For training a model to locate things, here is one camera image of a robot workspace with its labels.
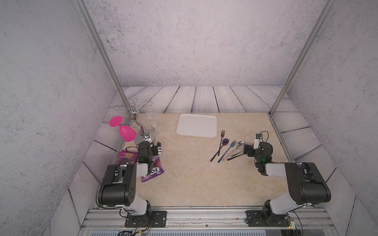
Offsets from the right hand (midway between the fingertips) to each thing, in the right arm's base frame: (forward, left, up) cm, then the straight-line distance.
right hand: (254, 143), depth 94 cm
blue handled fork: (+2, +13, -7) cm, 15 cm away
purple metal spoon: (+4, +17, -6) cm, 19 cm away
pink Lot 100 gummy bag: (-11, +80, +1) cm, 80 cm away
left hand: (-1, +65, +2) cm, 65 cm away
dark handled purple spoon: (-8, +17, -6) cm, 20 cm away
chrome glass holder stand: (+5, +71, +23) cm, 75 cm away
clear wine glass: (+5, +62, +10) cm, 63 cm away
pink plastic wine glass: (-1, +78, +11) cm, 78 cm away
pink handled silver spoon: (+1, +8, -5) cm, 9 cm away
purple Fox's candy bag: (-17, +60, -3) cm, 63 cm away
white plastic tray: (+19, +36, -5) cm, 41 cm away
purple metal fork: (+12, +18, -6) cm, 23 cm away
